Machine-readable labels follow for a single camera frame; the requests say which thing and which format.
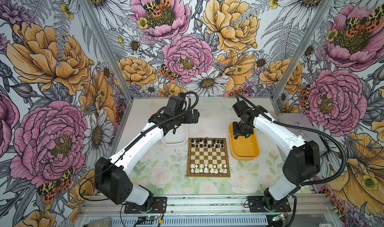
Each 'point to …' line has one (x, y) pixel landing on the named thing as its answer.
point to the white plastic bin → (180, 137)
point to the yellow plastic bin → (243, 148)
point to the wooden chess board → (207, 157)
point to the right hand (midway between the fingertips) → (239, 137)
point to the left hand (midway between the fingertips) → (190, 118)
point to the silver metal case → (301, 119)
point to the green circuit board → (151, 217)
